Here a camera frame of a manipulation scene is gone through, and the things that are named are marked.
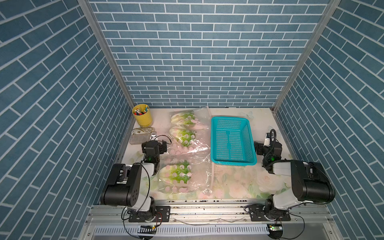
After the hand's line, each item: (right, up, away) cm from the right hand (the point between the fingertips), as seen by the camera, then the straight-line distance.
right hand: (264, 143), depth 95 cm
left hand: (-68, +2, -2) cm, 68 cm away
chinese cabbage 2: (-52, +4, +1) cm, 52 cm away
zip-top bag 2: (-42, -2, -1) cm, 42 cm away
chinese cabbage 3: (-49, +16, +9) cm, 53 cm away
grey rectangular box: (-83, +2, +4) cm, 83 cm away
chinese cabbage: (-53, -13, -16) cm, 57 cm away
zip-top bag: (-41, -21, -12) cm, 48 cm away
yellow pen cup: (-82, +19, +7) cm, 84 cm away
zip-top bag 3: (-43, +16, +7) cm, 46 cm away
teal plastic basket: (-19, 0, +7) cm, 20 cm away
